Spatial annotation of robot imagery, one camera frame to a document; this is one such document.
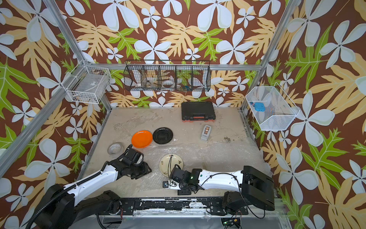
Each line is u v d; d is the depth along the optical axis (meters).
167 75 0.98
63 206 0.40
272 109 0.84
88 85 0.86
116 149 0.96
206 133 1.01
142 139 1.02
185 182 0.60
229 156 0.91
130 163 0.66
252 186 0.42
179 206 0.75
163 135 1.04
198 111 1.16
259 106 0.86
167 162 0.91
